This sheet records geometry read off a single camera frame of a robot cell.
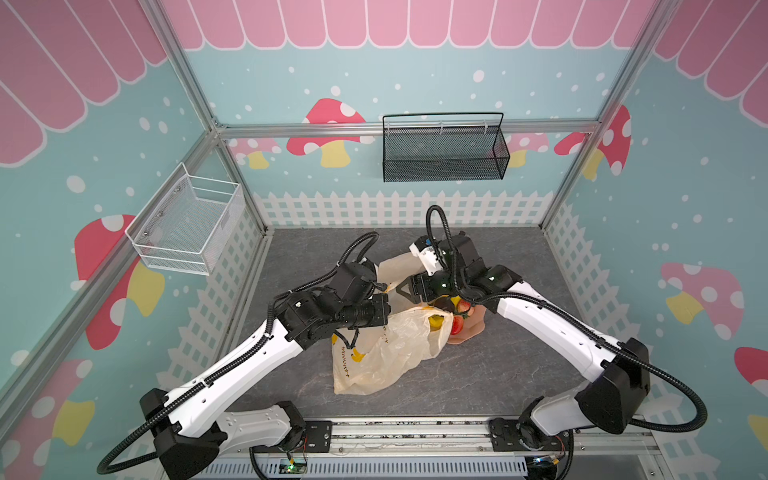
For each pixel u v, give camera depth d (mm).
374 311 595
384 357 699
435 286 663
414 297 667
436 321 644
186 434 383
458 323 893
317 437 743
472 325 898
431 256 674
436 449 740
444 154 932
